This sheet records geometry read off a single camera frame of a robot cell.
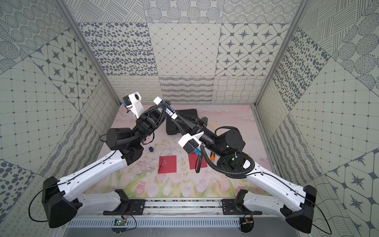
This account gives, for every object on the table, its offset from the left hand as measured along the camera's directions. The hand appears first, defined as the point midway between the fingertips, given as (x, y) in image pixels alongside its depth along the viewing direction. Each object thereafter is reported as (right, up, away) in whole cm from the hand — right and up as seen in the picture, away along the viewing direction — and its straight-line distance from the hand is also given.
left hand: (167, 111), depth 42 cm
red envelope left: (-9, -31, +48) cm, 57 cm away
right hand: (+2, 0, +7) cm, 7 cm away
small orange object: (+19, -27, +48) cm, 59 cm away
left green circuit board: (-29, -54, +29) cm, 68 cm away
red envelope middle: (+7, -29, +47) cm, 56 cm away
